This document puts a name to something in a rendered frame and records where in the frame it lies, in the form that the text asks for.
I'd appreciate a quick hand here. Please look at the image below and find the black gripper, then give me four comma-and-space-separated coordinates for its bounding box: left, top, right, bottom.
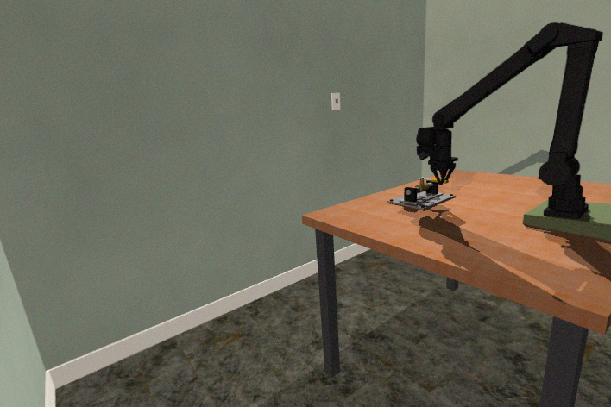
428, 145, 458, 185

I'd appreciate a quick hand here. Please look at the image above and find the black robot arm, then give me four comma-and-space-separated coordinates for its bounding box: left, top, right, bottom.
416, 22, 603, 219

